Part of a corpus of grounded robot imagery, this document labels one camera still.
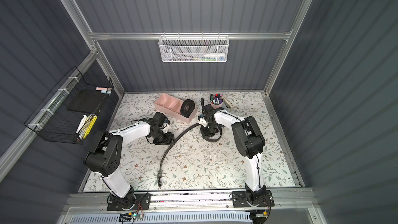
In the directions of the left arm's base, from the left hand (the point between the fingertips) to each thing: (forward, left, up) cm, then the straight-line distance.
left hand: (170, 143), depth 92 cm
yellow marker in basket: (-5, +32, +25) cm, 41 cm away
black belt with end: (-18, +3, +1) cm, 19 cm away
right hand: (+5, -22, -1) cm, 22 cm away
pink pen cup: (+24, -28, +11) cm, 39 cm away
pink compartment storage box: (+31, +3, -2) cm, 31 cm away
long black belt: (+19, -10, +10) cm, 24 cm away
